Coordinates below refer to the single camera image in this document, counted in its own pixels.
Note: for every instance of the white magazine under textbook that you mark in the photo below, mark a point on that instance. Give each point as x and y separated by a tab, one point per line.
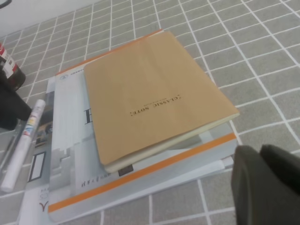
37	164

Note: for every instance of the black mesh pen holder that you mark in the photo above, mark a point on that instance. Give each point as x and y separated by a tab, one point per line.
13	74

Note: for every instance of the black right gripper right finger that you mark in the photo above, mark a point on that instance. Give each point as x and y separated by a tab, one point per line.
266	186

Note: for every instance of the transparent right gripper left finger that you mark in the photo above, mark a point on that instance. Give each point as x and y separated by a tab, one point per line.
8	142

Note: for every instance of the tan classic notebook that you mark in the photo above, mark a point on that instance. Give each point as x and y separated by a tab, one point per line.
149	96

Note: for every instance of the white orange textbook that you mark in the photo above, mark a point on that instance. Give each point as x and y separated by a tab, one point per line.
133	121

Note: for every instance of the white marker pen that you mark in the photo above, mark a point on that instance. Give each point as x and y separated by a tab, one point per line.
22	148

